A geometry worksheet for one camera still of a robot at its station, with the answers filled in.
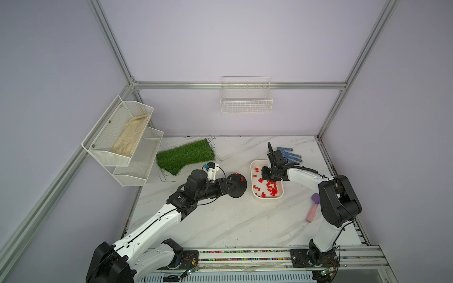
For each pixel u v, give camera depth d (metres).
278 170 0.70
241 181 0.86
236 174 0.88
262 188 0.96
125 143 0.77
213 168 0.70
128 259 0.40
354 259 0.75
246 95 0.95
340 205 0.48
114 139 0.78
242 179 0.86
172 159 1.01
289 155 1.11
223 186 0.68
